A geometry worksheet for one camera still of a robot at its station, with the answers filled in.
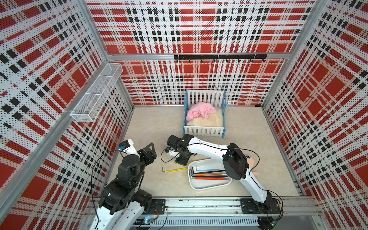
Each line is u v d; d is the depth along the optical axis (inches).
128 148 22.0
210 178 32.5
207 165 34.9
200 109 37.8
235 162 21.1
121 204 17.5
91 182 30.3
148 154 23.3
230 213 28.8
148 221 27.2
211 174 33.1
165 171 33.9
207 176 33.1
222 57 35.4
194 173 33.3
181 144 25.5
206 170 33.9
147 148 23.5
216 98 42.1
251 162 32.2
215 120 39.9
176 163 30.5
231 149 21.8
